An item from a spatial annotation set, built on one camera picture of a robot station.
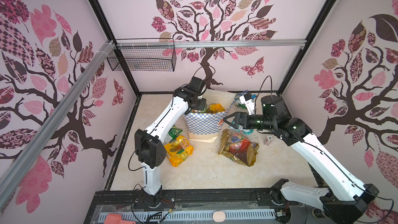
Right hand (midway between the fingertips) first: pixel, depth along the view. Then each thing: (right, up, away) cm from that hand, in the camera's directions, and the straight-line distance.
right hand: (229, 118), depth 64 cm
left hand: (-14, +5, +20) cm, 25 cm away
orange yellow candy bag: (-25, -20, +21) cm, 38 cm away
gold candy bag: (+9, -18, +21) cm, 29 cm away
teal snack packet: (+13, -9, +31) cm, 34 cm away
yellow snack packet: (-2, +4, +34) cm, 34 cm away
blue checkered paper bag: (-10, -6, +17) cm, 21 cm away
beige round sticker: (-4, -45, +4) cm, 45 cm away
